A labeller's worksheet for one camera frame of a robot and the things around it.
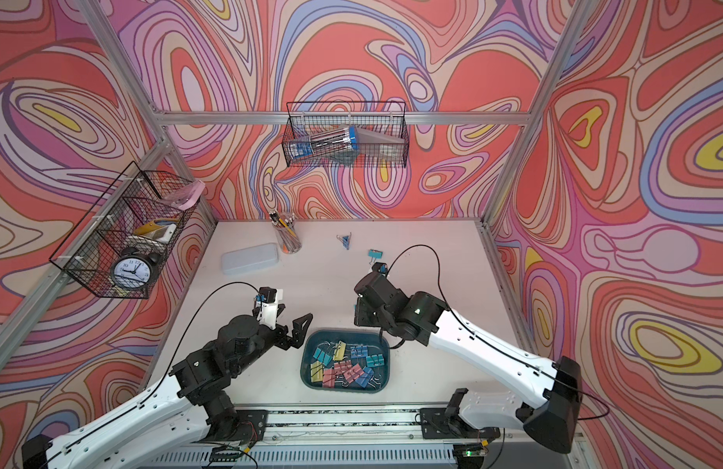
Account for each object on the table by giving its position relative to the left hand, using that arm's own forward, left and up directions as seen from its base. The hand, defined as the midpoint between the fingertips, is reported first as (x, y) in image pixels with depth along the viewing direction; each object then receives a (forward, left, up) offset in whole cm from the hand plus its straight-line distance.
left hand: (301, 312), depth 73 cm
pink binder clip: (-8, -10, -17) cm, 21 cm away
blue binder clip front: (-10, -17, -18) cm, 27 cm away
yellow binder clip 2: (-4, -9, -17) cm, 20 cm away
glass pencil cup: (+36, +12, -9) cm, 39 cm away
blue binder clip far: (+38, -9, -15) cm, 41 cm away
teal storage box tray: (-1, -2, -15) cm, 15 cm away
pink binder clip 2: (-11, -6, -18) cm, 22 cm away
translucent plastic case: (+31, +29, -17) cm, 45 cm away
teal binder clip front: (-5, -4, -18) cm, 19 cm away
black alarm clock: (+5, +39, +11) cm, 41 cm away
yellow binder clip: (-9, -3, -18) cm, 20 cm away
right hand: (-1, -16, -1) cm, 16 cm away
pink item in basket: (+31, +37, +12) cm, 50 cm away
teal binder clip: (+34, -21, -18) cm, 43 cm away
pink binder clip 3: (-10, -13, -16) cm, 23 cm away
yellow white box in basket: (+17, +37, +12) cm, 43 cm away
